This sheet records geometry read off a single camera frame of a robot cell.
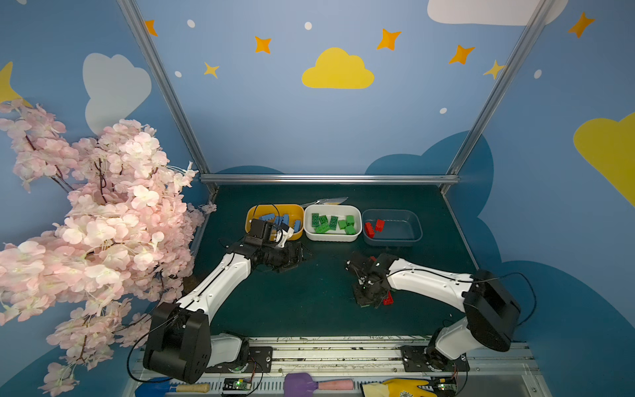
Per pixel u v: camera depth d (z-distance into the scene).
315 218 1.07
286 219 1.06
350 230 1.04
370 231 1.04
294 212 1.10
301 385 0.70
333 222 1.07
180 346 0.40
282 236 0.72
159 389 0.70
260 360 0.73
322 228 1.03
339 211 1.10
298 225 1.04
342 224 1.08
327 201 1.15
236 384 0.71
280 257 0.72
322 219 1.07
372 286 0.61
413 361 0.75
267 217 1.05
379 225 1.04
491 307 0.44
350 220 1.08
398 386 0.69
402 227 1.08
